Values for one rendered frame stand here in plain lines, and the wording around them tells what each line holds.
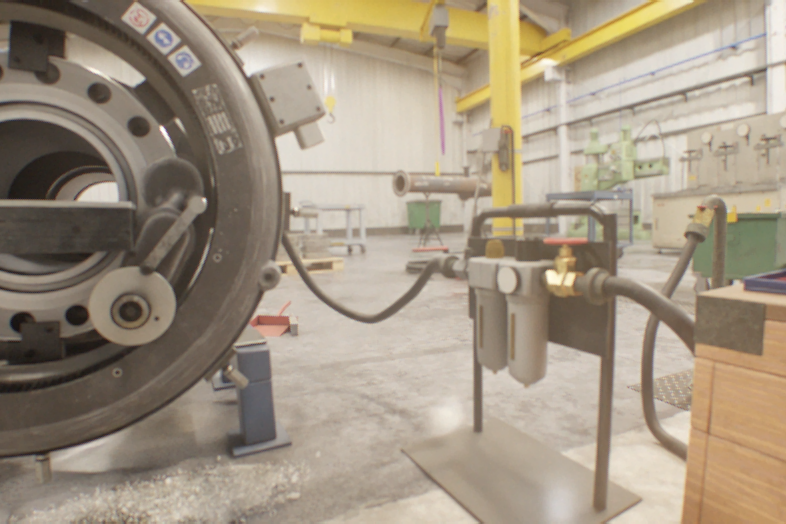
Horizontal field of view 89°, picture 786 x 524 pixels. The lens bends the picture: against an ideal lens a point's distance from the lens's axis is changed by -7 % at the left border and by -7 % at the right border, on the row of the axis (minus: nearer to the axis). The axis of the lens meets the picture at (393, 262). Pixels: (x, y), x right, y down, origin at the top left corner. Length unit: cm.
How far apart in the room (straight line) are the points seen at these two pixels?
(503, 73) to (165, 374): 386
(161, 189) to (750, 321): 74
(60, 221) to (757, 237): 325
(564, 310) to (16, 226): 86
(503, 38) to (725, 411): 403
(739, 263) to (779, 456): 288
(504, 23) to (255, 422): 390
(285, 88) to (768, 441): 76
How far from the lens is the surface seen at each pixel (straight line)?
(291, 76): 79
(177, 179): 74
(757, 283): 50
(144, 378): 73
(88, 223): 68
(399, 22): 1335
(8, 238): 70
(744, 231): 330
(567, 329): 86
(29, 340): 86
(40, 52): 88
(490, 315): 90
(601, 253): 79
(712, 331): 47
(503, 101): 415
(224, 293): 70
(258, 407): 114
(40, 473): 94
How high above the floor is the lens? 54
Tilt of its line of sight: 5 degrees down
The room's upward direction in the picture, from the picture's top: 2 degrees counter-clockwise
